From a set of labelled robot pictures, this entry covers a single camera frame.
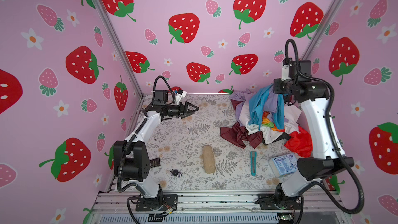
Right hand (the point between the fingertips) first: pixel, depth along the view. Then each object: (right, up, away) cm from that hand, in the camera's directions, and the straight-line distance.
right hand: (279, 81), depth 73 cm
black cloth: (+14, -30, +23) cm, 40 cm away
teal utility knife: (-8, -44, +13) cm, 46 cm away
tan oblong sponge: (-33, -43, +12) cm, 55 cm away
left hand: (-40, -14, +7) cm, 43 cm away
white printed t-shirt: (+2, -25, +16) cm, 30 cm away
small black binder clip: (-52, -47, +9) cm, 71 cm away
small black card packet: (-64, -43, +13) cm, 78 cm away
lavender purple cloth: (-1, -11, +8) cm, 13 cm away
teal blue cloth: (-9, -9, +8) cm, 15 cm away
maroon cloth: (-15, -29, +20) cm, 38 cm away
